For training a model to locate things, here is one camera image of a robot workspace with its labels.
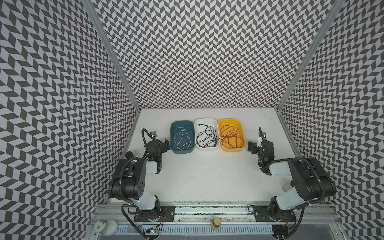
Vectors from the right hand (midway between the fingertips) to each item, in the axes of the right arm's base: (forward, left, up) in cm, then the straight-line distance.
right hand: (260, 140), depth 93 cm
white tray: (+17, +29, -2) cm, 34 cm away
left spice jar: (-11, +78, +6) cm, 79 cm away
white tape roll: (-44, +79, +4) cm, 90 cm away
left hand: (+2, +65, +2) cm, 65 cm away
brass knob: (-43, +32, +10) cm, 55 cm away
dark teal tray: (+6, +50, -2) cm, 51 cm away
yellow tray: (+15, +12, -1) cm, 20 cm away
